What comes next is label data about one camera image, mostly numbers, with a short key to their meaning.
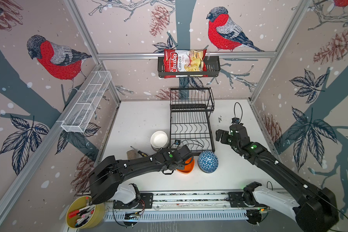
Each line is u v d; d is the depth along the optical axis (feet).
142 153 2.92
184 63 2.88
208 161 2.73
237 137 2.01
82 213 2.03
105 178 1.35
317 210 1.22
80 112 2.40
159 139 2.94
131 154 2.86
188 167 2.73
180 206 2.39
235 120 2.35
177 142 2.44
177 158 2.01
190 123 3.40
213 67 3.08
